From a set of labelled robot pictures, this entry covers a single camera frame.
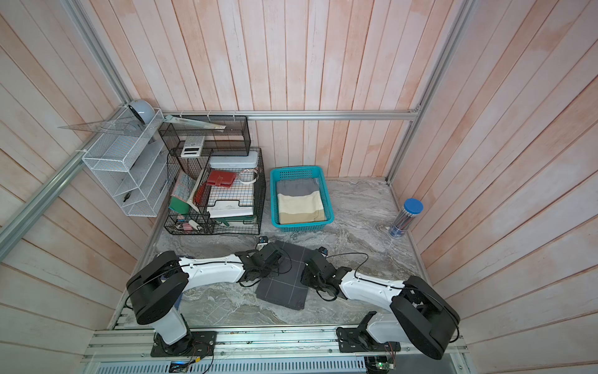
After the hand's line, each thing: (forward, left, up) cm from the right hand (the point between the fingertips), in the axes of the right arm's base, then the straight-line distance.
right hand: (301, 275), depth 88 cm
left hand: (+2, +11, 0) cm, 11 cm away
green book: (+27, +54, +9) cm, 61 cm away
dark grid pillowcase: (-6, +6, +1) cm, 8 cm away
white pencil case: (+39, +28, +23) cm, 54 cm away
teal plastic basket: (+50, -2, +7) cm, 51 cm away
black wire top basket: (+56, +33, +22) cm, 68 cm away
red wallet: (+30, +32, +23) cm, 49 cm away
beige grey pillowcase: (+33, +1, +5) cm, 34 cm away
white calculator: (+45, +47, +27) cm, 71 cm away
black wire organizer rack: (+44, +56, +9) cm, 72 cm away
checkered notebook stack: (+20, +25, +20) cm, 38 cm away
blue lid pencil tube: (+19, -41, +19) cm, 49 cm away
